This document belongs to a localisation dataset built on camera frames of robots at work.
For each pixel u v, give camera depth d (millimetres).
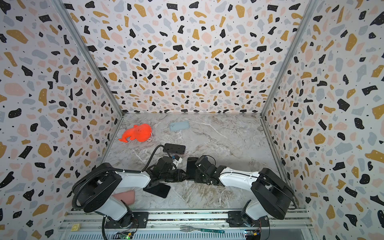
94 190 447
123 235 702
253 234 716
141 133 992
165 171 732
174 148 1069
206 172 672
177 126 1143
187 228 705
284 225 731
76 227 702
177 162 835
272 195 437
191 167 925
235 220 734
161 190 839
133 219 724
